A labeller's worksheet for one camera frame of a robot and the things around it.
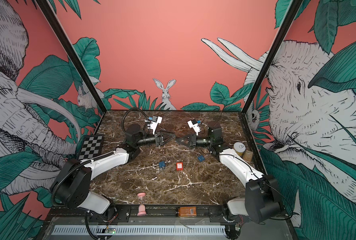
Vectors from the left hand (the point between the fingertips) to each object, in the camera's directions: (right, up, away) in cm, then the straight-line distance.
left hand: (175, 135), depth 71 cm
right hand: (+1, -3, -1) cm, 4 cm away
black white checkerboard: (-55, -9, +24) cm, 61 cm away
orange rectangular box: (+6, -37, 0) cm, 38 cm away
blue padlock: (-9, -20, +19) cm, 29 cm away
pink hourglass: (-17, -37, +4) cm, 41 cm away
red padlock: (+2, -20, +18) cm, 27 cm away
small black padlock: (+2, -3, +1) cm, 3 cm away
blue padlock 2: (+15, -16, +23) cm, 32 cm away
